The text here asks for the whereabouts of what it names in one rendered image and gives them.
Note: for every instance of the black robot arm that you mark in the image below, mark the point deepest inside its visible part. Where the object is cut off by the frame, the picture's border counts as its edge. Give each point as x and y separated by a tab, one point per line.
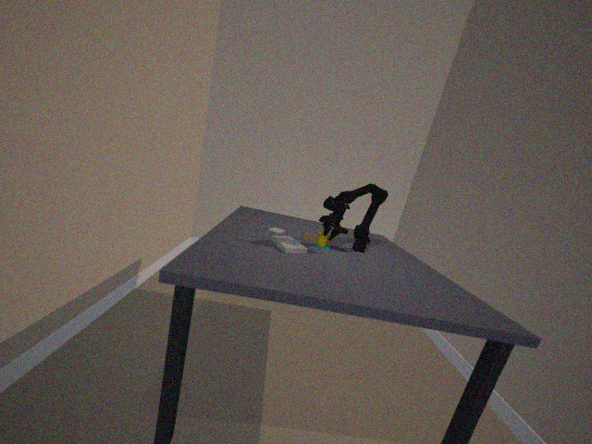
340	203

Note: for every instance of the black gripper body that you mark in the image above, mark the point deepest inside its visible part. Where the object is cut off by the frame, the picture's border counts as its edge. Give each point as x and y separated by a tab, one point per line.
337	226

